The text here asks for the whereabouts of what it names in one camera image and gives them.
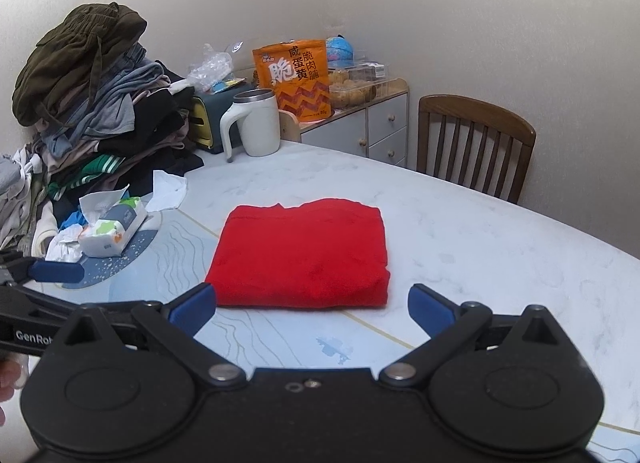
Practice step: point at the orange snack bag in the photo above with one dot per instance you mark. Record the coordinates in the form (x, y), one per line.
(295, 83)

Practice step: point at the white mug steel rim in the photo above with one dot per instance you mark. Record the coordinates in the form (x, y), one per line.
(257, 125)

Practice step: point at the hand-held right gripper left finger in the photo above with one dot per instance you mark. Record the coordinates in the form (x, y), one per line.
(192, 308)

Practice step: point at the crumpled white tissues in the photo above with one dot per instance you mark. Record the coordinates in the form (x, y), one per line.
(65, 245)

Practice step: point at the pile of folded clothes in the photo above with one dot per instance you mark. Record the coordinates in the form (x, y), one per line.
(115, 128)

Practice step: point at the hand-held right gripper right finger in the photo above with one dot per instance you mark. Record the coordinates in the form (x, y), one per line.
(430, 308)

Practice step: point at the olive green pants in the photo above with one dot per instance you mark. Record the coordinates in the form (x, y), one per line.
(75, 53)

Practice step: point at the wooden chair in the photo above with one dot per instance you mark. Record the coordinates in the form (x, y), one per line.
(475, 113)

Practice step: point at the clear plastic bag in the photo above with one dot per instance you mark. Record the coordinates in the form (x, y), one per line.
(210, 68)

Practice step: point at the dark teal box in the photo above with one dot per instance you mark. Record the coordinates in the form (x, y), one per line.
(212, 128)

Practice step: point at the person's left hand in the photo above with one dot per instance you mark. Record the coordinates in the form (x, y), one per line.
(11, 378)

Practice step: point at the white tissue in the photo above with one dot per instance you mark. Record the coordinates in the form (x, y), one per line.
(167, 190)

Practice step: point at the white drawer cabinet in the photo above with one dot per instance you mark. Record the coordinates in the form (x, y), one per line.
(387, 128)

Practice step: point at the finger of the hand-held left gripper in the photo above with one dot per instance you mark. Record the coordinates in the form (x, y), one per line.
(57, 272)
(35, 304)

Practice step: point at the clear box of yellow pastries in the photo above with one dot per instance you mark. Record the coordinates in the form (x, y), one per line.
(350, 93)

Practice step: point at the red printed t-shirt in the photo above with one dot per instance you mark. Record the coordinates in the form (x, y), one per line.
(300, 253)

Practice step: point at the tissue pack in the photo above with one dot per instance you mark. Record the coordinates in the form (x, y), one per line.
(112, 233)

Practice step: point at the small blue globe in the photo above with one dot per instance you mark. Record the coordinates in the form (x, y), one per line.
(340, 50)

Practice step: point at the blue crumpled cloth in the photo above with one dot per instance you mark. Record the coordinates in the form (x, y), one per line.
(75, 220)

